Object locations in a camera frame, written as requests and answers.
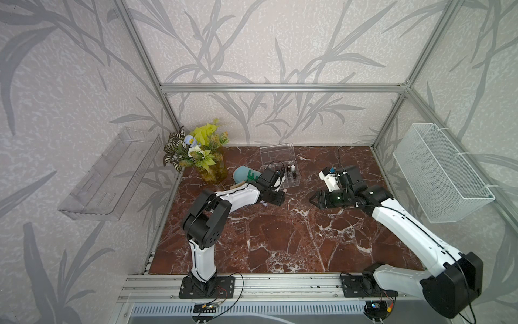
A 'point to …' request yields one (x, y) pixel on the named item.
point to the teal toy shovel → (241, 175)
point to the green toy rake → (251, 177)
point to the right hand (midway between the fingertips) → (314, 198)
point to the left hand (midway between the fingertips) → (282, 197)
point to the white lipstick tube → (293, 167)
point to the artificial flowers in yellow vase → (202, 148)
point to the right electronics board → (377, 310)
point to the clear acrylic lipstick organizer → (284, 153)
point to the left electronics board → (204, 308)
